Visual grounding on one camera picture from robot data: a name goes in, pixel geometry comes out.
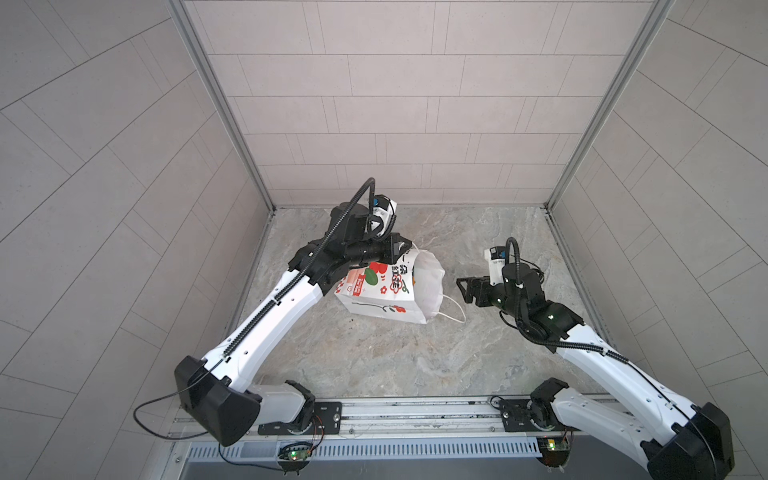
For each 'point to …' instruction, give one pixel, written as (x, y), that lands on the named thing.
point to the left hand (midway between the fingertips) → (418, 242)
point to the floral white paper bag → (408, 287)
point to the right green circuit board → (555, 450)
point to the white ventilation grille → (408, 446)
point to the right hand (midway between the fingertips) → (466, 281)
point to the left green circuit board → (294, 455)
